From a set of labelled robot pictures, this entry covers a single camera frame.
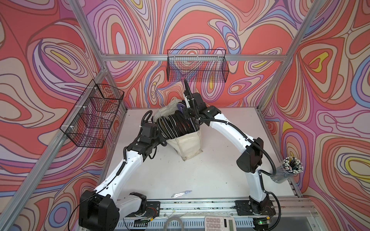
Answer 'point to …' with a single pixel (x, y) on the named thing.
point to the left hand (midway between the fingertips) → (164, 134)
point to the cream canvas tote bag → (186, 147)
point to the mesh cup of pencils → (289, 167)
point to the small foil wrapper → (178, 194)
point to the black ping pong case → (176, 124)
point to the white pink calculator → (219, 223)
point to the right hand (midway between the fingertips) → (186, 111)
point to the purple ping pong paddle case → (179, 106)
